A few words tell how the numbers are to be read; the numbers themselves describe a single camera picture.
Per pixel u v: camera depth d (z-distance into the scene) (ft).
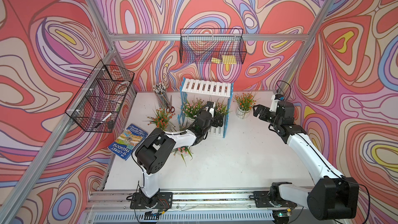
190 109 2.90
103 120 2.40
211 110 2.61
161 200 2.36
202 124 2.30
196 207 2.41
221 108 2.93
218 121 2.69
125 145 2.89
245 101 3.05
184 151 2.53
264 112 2.36
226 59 2.70
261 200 2.41
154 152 1.62
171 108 3.60
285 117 1.99
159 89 3.17
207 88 2.77
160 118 2.91
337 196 1.29
